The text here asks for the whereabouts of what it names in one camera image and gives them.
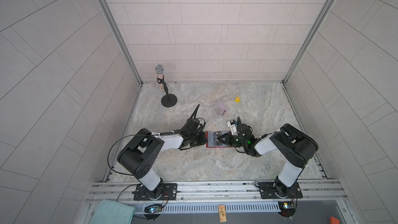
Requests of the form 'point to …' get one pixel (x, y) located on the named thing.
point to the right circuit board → (287, 209)
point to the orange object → (333, 220)
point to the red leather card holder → (213, 141)
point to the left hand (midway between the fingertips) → (212, 139)
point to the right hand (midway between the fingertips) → (217, 140)
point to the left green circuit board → (153, 211)
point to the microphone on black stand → (168, 100)
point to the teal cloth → (111, 212)
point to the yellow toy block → (237, 99)
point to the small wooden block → (222, 213)
